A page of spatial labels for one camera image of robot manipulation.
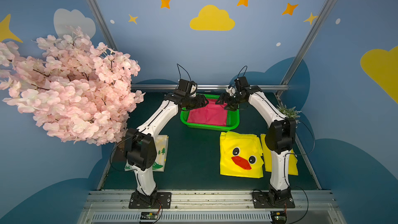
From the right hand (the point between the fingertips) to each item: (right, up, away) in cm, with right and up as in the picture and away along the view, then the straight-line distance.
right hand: (221, 103), depth 93 cm
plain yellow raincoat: (+39, -35, -7) cm, 53 cm away
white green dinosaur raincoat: (-36, -24, 0) cm, 43 cm away
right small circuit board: (+25, -55, -20) cm, 63 cm away
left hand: (-11, +1, -7) cm, 13 cm away
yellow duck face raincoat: (+11, -30, -4) cm, 33 cm away
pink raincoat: (-4, -7, +9) cm, 12 cm away
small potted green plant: (+38, -5, -5) cm, 39 cm away
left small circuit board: (-37, -54, -21) cm, 68 cm away
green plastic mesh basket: (-23, -8, +6) cm, 25 cm away
